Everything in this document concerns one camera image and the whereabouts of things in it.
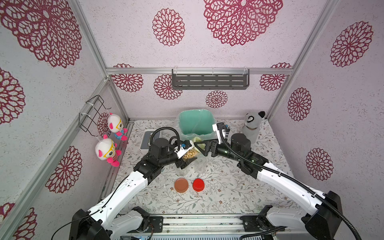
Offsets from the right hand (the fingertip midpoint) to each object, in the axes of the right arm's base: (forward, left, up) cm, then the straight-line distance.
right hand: (198, 142), depth 67 cm
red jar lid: (-7, 0, -32) cm, 33 cm away
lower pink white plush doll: (+3, +50, -11) cm, 51 cm away
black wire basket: (+13, +55, +3) cm, 57 cm away
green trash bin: (+28, +2, -16) cm, 32 cm away
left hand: (+1, +4, -8) cm, 9 cm away
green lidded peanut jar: (-4, +1, 0) cm, 4 cm away
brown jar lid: (-8, +10, -32) cm, 35 cm away
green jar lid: (+3, 0, -1) cm, 3 cm away
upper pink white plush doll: (+22, +52, -13) cm, 58 cm away
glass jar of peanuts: (-2, +9, -28) cm, 29 cm away
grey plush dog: (+27, -34, -14) cm, 46 cm away
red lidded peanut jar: (+3, -1, -27) cm, 27 cm away
